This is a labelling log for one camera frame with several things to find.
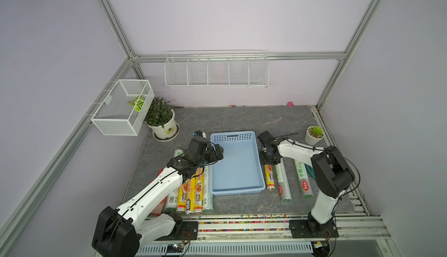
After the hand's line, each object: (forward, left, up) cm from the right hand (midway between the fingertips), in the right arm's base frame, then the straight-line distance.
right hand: (264, 159), depth 95 cm
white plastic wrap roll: (-23, +46, +3) cm, 51 cm away
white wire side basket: (+13, +70, +27) cm, 76 cm away
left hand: (-4, +26, +15) cm, 30 cm away
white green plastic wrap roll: (-17, -7, +4) cm, 18 cm away
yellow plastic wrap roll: (-12, 0, +4) cm, 12 cm away
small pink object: (+45, -24, -1) cm, 51 cm away
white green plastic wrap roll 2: (-17, +30, +5) cm, 35 cm away
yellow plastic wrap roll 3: (-20, +38, +3) cm, 43 cm away
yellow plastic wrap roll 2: (-21, +41, +4) cm, 47 cm away
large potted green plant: (+18, +58, +15) cm, 62 cm away
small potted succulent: (+11, -28, +8) cm, 31 cm away
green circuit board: (-39, +42, -1) cm, 58 cm away
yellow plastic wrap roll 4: (-16, +34, +3) cm, 38 cm away
